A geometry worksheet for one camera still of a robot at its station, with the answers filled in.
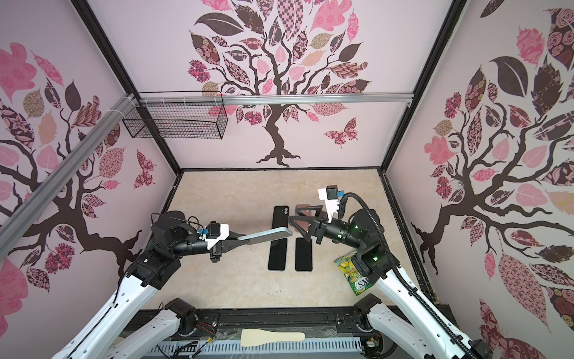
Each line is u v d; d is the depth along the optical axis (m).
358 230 0.48
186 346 0.72
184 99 0.90
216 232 0.50
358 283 0.81
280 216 1.03
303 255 0.89
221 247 0.56
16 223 0.50
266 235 0.57
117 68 0.80
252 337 0.72
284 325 0.74
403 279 0.46
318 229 0.53
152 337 0.55
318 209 0.61
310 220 0.53
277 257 0.88
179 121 1.21
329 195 0.53
